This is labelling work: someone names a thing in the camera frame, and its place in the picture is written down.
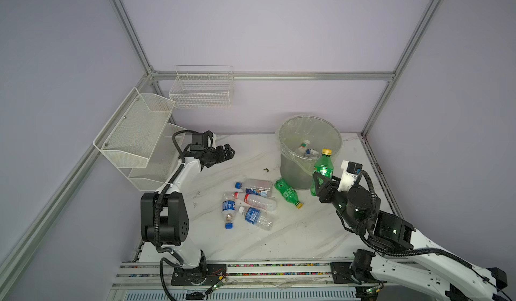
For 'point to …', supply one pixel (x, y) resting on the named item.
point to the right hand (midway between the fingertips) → (314, 178)
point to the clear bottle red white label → (257, 201)
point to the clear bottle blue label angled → (255, 216)
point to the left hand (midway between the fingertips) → (226, 156)
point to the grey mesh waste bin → (295, 175)
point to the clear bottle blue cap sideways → (257, 187)
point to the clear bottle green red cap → (302, 148)
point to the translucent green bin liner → (302, 139)
